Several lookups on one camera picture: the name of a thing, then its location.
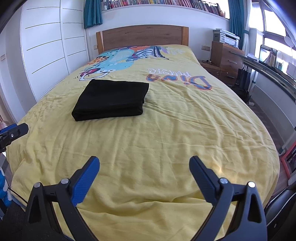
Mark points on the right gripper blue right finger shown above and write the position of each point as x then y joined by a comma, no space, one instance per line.
206,180

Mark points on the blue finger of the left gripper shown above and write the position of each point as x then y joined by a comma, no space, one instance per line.
12,133

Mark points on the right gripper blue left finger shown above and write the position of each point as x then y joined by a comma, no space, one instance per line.
82,179

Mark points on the black pants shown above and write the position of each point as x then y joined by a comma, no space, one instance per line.
110,99

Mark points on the blue grey gloved hand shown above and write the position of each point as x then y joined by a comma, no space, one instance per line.
5,195

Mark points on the yellow cartoon duvet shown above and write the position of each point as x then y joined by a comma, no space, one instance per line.
144,189

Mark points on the black white gaming chair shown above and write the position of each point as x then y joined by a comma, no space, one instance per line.
280,216

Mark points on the white wardrobe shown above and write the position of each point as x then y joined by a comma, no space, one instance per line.
53,42

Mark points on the dark shopping bag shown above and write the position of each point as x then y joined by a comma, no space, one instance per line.
243,78

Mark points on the wooden nightstand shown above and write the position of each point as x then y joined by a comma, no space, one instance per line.
211,68

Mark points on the wooden dresser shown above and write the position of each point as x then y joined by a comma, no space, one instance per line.
228,59

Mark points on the glass desk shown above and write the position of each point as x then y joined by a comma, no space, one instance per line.
283,81

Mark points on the teal curtain left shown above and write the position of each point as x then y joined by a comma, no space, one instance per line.
92,13

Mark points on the teal curtain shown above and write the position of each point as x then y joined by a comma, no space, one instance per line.
92,13
237,19

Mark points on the white printer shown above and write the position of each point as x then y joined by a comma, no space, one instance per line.
223,36

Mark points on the wooden headboard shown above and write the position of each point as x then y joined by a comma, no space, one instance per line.
141,35

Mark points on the teal curtain right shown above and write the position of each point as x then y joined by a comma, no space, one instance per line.
237,19

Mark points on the row of books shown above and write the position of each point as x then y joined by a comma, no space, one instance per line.
220,8

